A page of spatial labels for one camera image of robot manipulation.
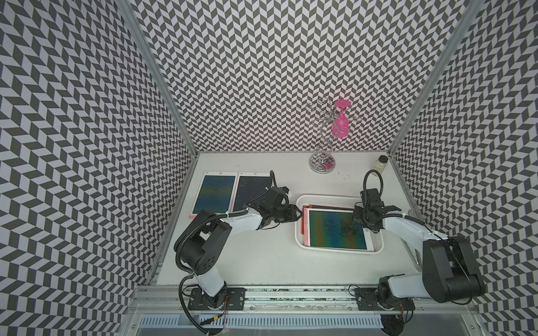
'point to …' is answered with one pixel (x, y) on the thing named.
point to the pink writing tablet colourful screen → (215, 194)
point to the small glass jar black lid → (380, 162)
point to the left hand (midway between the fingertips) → (299, 216)
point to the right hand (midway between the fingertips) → (361, 221)
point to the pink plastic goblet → (340, 124)
